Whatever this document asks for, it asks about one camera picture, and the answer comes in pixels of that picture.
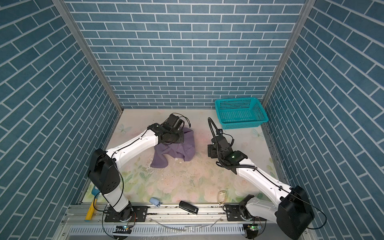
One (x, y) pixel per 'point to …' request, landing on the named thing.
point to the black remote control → (188, 207)
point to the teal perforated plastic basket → (240, 113)
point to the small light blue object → (155, 201)
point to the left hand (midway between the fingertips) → (183, 138)
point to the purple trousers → (185, 150)
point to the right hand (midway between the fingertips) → (213, 145)
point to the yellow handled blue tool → (95, 191)
